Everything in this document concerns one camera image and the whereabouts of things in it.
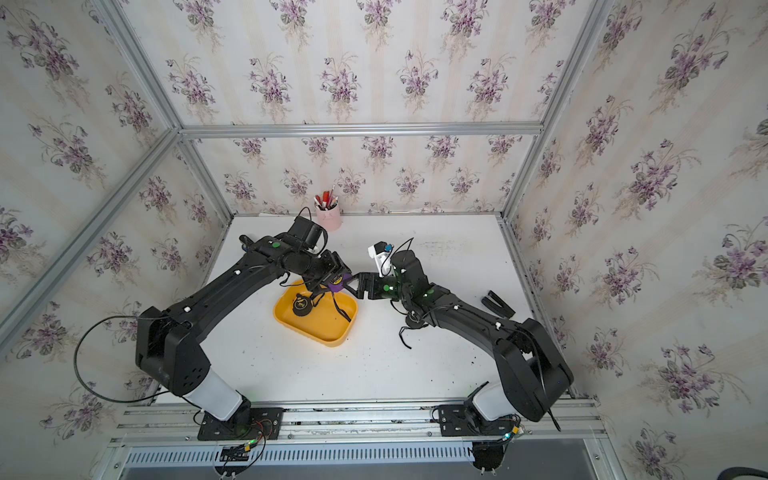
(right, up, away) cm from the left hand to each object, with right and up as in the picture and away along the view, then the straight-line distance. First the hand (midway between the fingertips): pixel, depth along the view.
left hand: (349, 277), depth 80 cm
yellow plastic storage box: (-9, -16, +10) cm, 21 cm away
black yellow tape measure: (+18, -14, +8) cm, 24 cm away
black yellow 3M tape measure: (-16, -10, +10) cm, 22 cm away
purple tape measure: (-3, -3, 0) cm, 4 cm away
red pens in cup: (-12, +26, +31) cm, 42 cm away
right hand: (+2, -2, -2) cm, 3 cm away
